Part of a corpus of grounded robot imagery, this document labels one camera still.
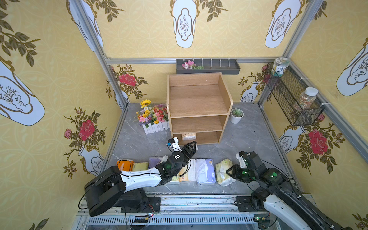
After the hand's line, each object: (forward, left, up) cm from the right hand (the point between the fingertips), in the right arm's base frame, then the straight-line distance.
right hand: (228, 171), depth 79 cm
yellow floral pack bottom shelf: (-4, +3, +2) cm, 6 cm away
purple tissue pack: (+4, +42, 0) cm, 42 cm away
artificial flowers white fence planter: (+29, +46, +8) cm, 55 cm away
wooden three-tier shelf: (+26, +17, +25) cm, 40 cm away
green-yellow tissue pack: (+1, +49, -1) cm, 49 cm away
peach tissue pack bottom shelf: (+22, +22, -1) cm, 31 cm away
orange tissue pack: (+1, +58, +1) cm, 58 cm away
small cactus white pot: (+40, -11, 0) cm, 41 cm away
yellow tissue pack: (-6, +29, -2) cm, 29 cm away
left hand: (+11, +20, +9) cm, 25 cm away
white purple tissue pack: (-2, +12, 0) cm, 12 cm away
